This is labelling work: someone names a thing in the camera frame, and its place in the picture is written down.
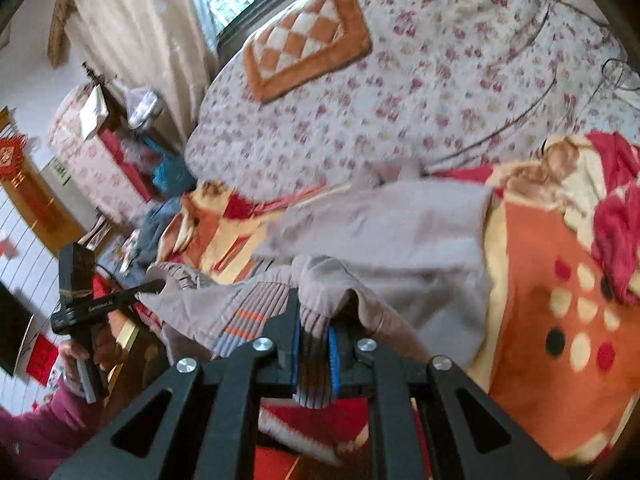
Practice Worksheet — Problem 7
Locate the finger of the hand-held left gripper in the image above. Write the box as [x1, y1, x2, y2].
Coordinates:
[92, 279, 167, 320]

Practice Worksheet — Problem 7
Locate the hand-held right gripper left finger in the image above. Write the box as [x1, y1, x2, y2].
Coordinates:
[50, 292, 302, 480]

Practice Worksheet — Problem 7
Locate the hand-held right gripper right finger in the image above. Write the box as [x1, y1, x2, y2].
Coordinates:
[327, 312, 572, 480]

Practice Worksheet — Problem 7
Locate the beige jacket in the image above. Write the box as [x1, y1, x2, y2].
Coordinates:
[137, 159, 497, 411]

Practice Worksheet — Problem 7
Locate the person's left forearm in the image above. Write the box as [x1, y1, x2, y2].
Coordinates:
[0, 374, 110, 480]

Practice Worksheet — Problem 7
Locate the person's left hand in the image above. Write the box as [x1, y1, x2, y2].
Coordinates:
[60, 327, 133, 397]

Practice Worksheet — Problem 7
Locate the grey blue garment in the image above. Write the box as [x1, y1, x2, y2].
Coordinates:
[134, 196, 187, 267]

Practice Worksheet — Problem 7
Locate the wooden door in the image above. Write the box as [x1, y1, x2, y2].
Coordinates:
[0, 106, 85, 257]

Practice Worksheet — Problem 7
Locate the black television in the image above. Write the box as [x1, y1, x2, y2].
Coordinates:
[0, 281, 34, 377]

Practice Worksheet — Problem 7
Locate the red paper decoration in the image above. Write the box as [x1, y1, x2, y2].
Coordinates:
[25, 334, 59, 387]

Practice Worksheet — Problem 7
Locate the blue cloth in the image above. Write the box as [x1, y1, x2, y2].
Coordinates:
[151, 156, 197, 192]

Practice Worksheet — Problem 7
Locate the red knot ornament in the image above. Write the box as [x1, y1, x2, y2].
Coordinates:
[0, 134, 29, 182]

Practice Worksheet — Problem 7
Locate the grey plastic bag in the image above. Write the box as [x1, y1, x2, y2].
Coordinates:
[124, 86, 164, 130]

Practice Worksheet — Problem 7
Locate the orange red patterned blanket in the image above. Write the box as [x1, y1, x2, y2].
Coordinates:
[159, 131, 640, 480]

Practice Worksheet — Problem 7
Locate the cream curtain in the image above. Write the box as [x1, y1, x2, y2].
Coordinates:
[64, 0, 222, 128]

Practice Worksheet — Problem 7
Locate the golden curtain tieback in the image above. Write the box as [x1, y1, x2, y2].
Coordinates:
[47, 0, 87, 69]

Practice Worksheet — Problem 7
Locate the floral bed sheet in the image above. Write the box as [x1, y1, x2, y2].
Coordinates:
[184, 0, 640, 202]

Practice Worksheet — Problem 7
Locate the orange checkered cushion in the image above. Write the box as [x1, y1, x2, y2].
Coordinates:
[243, 0, 374, 106]

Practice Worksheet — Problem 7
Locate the black charging cable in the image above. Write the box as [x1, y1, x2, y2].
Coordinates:
[599, 56, 640, 107]

